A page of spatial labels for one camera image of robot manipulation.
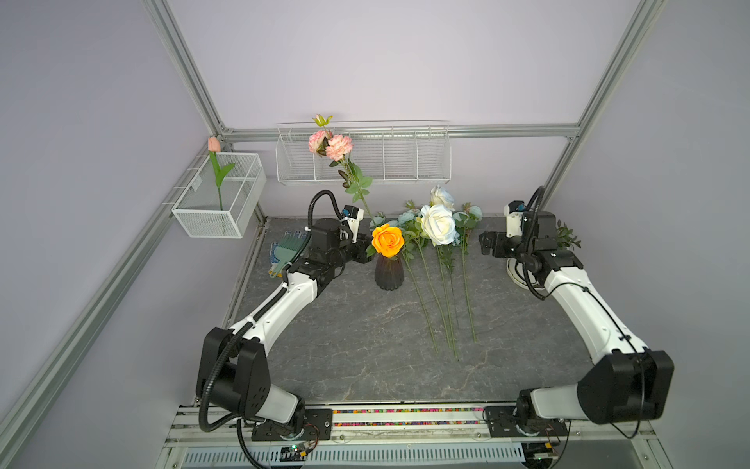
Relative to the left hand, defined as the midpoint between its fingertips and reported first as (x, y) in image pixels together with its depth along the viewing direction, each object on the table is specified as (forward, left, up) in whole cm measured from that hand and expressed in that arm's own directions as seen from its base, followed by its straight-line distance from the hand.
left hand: (375, 239), depth 82 cm
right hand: (0, -35, -1) cm, 35 cm away
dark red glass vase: (-1, -4, -16) cm, 16 cm away
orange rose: (-10, -3, +11) cm, 16 cm away
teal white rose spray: (+24, -36, -19) cm, 47 cm away
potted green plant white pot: (-1, -58, -4) cm, 58 cm away
